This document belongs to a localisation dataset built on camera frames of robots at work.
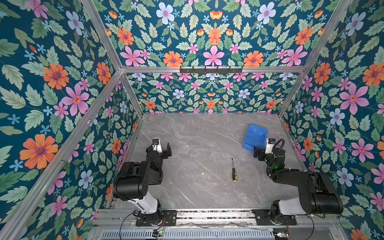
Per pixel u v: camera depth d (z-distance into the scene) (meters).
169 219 0.73
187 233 0.70
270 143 0.80
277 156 0.69
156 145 0.78
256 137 1.04
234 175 0.86
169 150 0.86
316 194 0.45
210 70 0.93
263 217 0.73
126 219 0.72
